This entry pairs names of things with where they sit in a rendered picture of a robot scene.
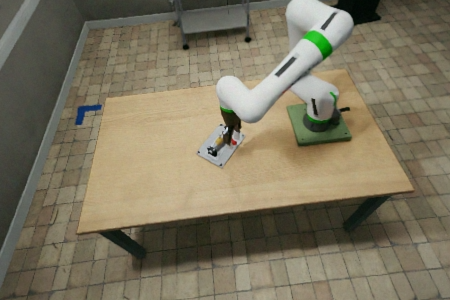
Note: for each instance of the ball valve with red handle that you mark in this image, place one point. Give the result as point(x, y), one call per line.
point(218, 147)

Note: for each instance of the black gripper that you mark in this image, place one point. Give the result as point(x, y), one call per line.
point(231, 126)

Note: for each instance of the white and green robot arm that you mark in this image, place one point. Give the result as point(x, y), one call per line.
point(323, 30)

